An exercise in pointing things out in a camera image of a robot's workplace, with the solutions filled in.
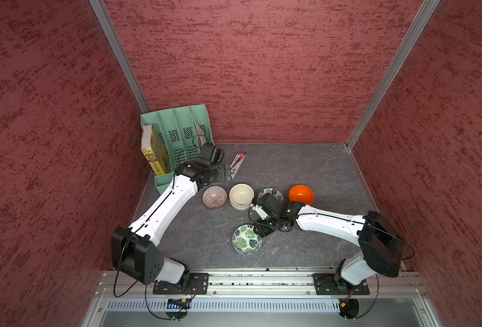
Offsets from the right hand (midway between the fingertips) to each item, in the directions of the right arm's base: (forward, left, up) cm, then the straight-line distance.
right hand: (259, 232), depth 83 cm
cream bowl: (+14, +8, +1) cm, 16 cm away
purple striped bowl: (+17, +20, -1) cm, 27 cm away
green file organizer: (+56, +40, +8) cm, 69 cm away
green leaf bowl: (+19, -8, 0) cm, 21 cm away
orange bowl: (+17, -21, +2) cm, 27 cm away
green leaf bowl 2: (-3, +6, -3) cm, 7 cm away
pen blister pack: (+39, +11, -3) cm, 41 cm away
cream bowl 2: (+19, +8, +4) cm, 21 cm away
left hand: (+17, +17, +16) cm, 29 cm away
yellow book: (+31, +46, +21) cm, 59 cm away
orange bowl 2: (+13, -22, +2) cm, 26 cm away
